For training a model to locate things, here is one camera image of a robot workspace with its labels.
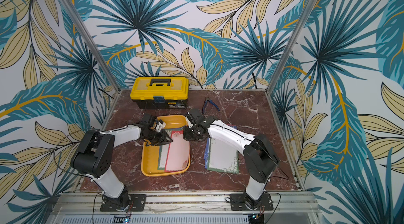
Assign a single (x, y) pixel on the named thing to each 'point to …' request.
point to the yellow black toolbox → (160, 92)
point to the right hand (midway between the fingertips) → (184, 136)
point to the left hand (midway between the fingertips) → (171, 142)
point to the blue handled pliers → (208, 99)
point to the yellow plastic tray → (150, 154)
